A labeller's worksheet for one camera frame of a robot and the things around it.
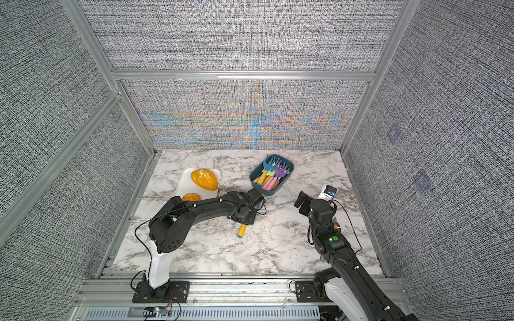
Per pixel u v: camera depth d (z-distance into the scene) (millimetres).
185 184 1050
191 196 986
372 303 429
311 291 731
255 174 1031
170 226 507
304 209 718
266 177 1029
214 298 732
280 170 1058
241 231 879
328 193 674
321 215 569
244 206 685
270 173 1037
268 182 1005
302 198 715
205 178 1003
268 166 1066
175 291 733
